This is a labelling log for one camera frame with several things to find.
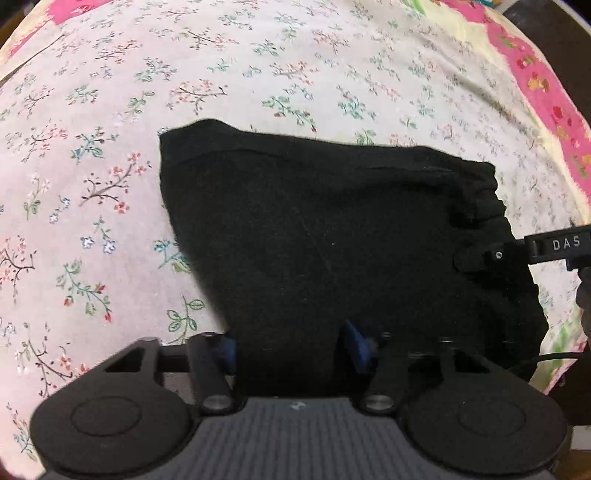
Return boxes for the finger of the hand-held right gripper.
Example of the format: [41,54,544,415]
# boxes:
[454,240,532,274]

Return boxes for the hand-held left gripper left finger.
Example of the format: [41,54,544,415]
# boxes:
[99,331,245,414]

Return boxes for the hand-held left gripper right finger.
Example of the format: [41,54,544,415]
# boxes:
[342,320,502,414]

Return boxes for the black pants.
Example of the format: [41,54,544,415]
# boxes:
[158,119,550,402]

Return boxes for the pink yellow cartoon printed blanket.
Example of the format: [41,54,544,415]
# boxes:
[0,0,591,393]

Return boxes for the white floral bedsheet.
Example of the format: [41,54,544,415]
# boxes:
[0,0,591,480]

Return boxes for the black cable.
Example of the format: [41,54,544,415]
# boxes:
[510,352,591,370]

